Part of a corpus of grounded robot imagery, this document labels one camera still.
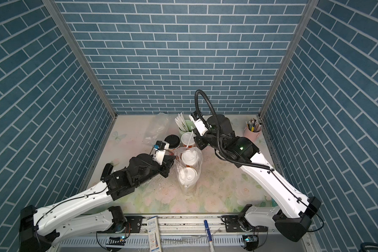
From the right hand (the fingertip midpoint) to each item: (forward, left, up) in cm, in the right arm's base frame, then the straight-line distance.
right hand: (196, 130), depth 66 cm
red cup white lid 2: (-3, +3, -18) cm, 18 cm away
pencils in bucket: (+24, -33, -21) cm, 46 cm away
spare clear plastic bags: (+25, +29, -32) cm, 50 cm away
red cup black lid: (+6, +13, -18) cm, 23 cm away
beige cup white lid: (-14, +3, -18) cm, 23 cm away
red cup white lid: (+10, +7, -19) cm, 22 cm away
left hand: (-8, +7, -11) cm, 16 cm away
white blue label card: (-37, +15, -34) cm, 53 cm away
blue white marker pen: (-33, -9, -35) cm, 49 cm away
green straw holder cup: (+23, +6, -25) cm, 34 cm away
